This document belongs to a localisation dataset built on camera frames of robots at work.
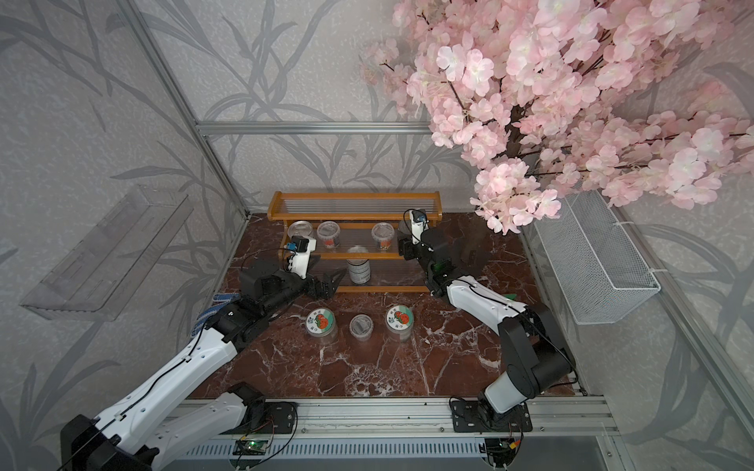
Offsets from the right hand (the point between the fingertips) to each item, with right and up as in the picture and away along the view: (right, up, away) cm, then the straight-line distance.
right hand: (411, 226), depth 87 cm
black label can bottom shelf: (-16, -13, +3) cm, 21 cm away
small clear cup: (-25, -2, 0) cm, 25 cm away
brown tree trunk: (+22, -7, +11) cm, 26 cm away
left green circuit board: (-40, -54, -16) cm, 69 cm away
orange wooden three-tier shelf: (-18, 0, +3) cm, 19 cm away
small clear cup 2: (-8, -2, 0) cm, 9 cm away
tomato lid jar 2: (-3, -27, -4) cm, 28 cm away
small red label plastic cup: (-15, -30, -2) cm, 33 cm away
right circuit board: (+21, -56, -15) cm, 62 cm away
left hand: (-20, -10, -14) cm, 27 cm away
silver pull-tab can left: (-34, 0, +2) cm, 34 cm away
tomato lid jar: (-26, -28, -5) cm, 38 cm away
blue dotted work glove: (-62, -24, +9) cm, 67 cm away
